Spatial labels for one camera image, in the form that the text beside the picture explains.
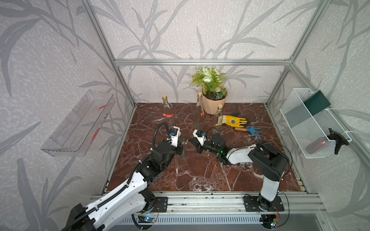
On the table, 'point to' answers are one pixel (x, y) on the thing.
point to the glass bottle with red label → (167, 114)
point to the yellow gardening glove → (230, 121)
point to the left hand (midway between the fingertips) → (182, 135)
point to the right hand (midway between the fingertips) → (189, 138)
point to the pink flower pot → (211, 107)
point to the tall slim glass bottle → (199, 114)
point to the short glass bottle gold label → (181, 157)
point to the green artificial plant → (212, 82)
